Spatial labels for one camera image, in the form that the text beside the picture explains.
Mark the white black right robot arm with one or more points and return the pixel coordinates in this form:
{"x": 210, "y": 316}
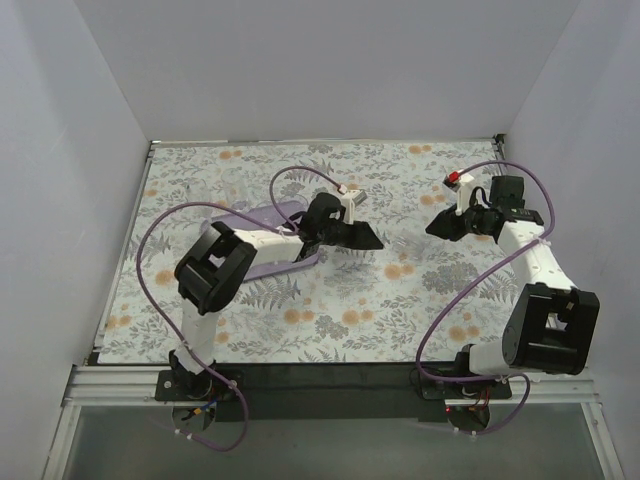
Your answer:
{"x": 552, "y": 324}

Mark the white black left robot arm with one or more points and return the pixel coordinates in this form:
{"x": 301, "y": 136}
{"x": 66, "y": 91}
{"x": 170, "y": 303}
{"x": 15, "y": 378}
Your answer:
{"x": 212, "y": 271}

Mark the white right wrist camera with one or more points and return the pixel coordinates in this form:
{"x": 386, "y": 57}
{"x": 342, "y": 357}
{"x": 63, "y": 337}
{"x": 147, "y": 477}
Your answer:
{"x": 462, "y": 185}

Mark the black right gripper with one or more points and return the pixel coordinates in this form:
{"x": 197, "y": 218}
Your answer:
{"x": 460, "y": 221}

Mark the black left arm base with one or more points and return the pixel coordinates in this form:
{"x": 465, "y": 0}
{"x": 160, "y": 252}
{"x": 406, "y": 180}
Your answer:
{"x": 187, "y": 387}

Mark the purple rectangular tray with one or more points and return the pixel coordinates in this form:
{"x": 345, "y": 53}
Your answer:
{"x": 270, "y": 220}

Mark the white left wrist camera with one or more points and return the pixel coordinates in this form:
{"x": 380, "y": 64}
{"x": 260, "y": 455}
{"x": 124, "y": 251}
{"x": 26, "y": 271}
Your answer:
{"x": 350, "y": 199}

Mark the aluminium table frame rail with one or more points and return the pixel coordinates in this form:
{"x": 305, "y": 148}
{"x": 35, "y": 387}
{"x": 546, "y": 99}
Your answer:
{"x": 102, "y": 386}

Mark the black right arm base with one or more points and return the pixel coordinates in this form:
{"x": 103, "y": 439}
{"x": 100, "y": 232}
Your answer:
{"x": 477, "y": 394}

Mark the clear back tumbler glass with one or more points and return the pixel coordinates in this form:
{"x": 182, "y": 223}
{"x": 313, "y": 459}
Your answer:
{"x": 412, "y": 244}

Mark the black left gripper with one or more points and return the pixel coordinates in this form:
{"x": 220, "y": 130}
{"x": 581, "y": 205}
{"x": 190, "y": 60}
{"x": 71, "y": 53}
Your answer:
{"x": 347, "y": 233}

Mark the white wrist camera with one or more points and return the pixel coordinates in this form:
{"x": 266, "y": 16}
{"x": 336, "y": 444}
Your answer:
{"x": 462, "y": 185}
{"x": 350, "y": 199}

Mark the clear stemmed wine glass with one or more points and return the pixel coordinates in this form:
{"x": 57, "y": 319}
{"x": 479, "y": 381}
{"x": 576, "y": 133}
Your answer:
{"x": 197, "y": 191}

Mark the floral patterned table mat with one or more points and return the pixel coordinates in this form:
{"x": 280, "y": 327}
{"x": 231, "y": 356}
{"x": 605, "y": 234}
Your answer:
{"x": 351, "y": 305}

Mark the tall clear flute glass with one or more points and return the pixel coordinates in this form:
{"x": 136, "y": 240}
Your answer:
{"x": 235, "y": 189}

